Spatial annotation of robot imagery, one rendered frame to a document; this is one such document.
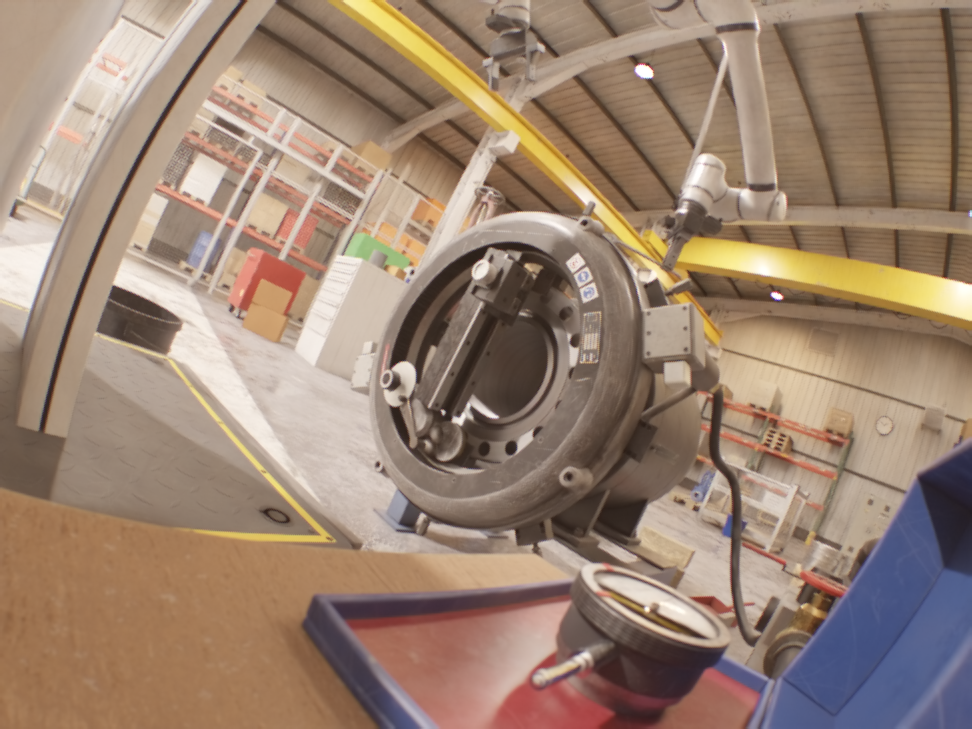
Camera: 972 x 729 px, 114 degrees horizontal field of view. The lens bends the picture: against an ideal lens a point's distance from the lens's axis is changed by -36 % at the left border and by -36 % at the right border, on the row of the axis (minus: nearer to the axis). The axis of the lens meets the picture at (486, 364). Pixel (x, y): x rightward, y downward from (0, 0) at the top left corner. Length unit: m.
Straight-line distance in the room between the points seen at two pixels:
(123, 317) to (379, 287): 3.96
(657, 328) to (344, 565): 0.78
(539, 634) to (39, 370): 0.48
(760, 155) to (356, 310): 4.15
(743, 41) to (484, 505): 1.24
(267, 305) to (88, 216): 4.97
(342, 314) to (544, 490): 4.10
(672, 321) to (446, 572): 0.73
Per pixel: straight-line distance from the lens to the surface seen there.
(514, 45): 1.39
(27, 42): 0.41
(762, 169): 1.37
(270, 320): 5.41
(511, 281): 1.00
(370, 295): 4.92
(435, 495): 1.04
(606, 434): 0.87
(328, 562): 0.18
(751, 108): 1.35
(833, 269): 12.90
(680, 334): 0.87
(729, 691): 0.23
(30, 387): 0.54
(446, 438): 1.10
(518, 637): 0.18
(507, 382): 1.37
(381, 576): 0.19
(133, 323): 1.20
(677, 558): 2.57
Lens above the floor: 0.55
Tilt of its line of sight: 2 degrees up
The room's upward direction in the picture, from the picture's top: 24 degrees clockwise
